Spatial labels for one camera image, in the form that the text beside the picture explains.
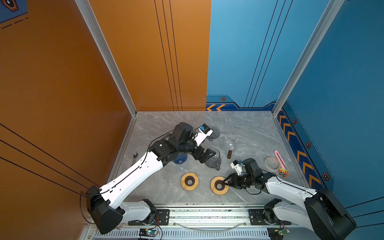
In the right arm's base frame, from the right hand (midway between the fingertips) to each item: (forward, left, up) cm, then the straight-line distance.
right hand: (224, 184), depth 82 cm
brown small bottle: (+17, -5, +4) cm, 18 cm away
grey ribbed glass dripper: (+33, +3, +2) cm, 33 cm away
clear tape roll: (+13, -32, -3) cm, 34 cm away
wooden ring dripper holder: (+2, +3, 0) cm, 4 cm away
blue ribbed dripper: (+15, +25, +1) cm, 29 cm away
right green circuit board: (-22, -23, -4) cm, 32 cm away
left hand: (+9, +9, +25) cm, 28 cm away
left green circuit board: (-21, +39, -3) cm, 44 cm away
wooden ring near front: (+2, +19, -2) cm, 20 cm away
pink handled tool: (+8, -36, -1) cm, 37 cm away
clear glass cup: (+28, -8, 0) cm, 29 cm away
